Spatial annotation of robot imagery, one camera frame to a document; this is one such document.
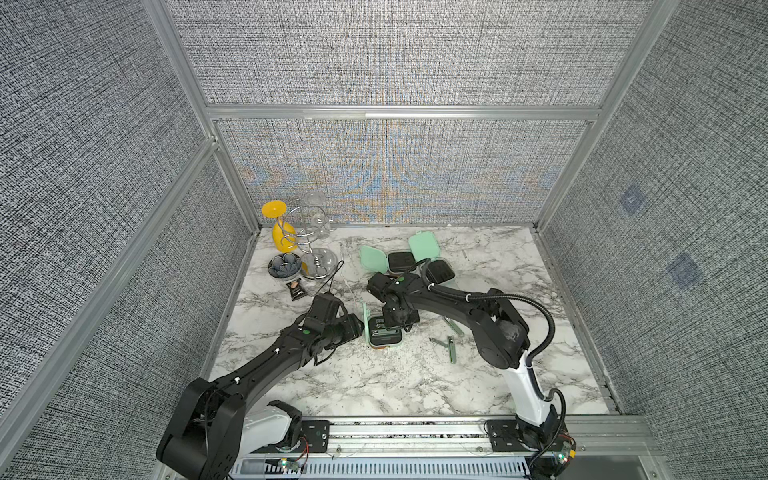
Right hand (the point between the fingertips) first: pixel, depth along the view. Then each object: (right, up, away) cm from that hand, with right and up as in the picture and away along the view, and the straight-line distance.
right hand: (395, 317), depth 92 cm
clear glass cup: (-25, +35, +4) cm, 43 cm away
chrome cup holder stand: (-29, +29, +3) cm, 41 cm away
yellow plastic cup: (-36, +26, +6) cm, 45 cm away
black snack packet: (-33, +8, +7) cm, 35 cm away
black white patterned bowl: (-39, +15, +13) cm, 44 cm away
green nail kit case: (0, +17, +17) cm, 24 cm away
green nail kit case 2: (+12, +23, +17) cm, 31 cm away
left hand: (-10, -1, -7) cm, 12 cm away
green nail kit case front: (-6, -5, -3) cm, 8 cm away
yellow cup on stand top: (-37, +33, -2) cm, 50 cm away
